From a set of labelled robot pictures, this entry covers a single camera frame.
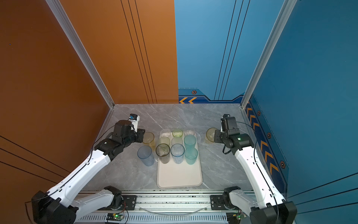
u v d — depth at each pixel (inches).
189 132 38.9
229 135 21.7
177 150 32.6
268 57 35.0
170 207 28.6
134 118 26.9
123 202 28.5
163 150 34.2
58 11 27.9
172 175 32.6
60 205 15.2
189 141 37.7
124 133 23.2
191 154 34.4
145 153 32.6
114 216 28.0
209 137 29.1
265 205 14.7
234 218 27.5
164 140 35.9
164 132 38.5
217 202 28.5
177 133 38.7
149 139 32.6
